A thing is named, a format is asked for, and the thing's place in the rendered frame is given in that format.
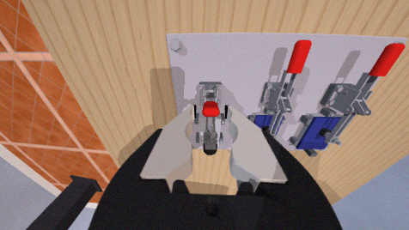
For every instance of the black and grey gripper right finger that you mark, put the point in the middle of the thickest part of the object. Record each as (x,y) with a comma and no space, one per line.
(258,158)

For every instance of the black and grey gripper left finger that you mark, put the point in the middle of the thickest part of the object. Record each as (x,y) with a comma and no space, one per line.
(150,171)

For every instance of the blue rectangular block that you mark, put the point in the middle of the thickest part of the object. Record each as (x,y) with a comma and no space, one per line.
(309,137)
(262,120)

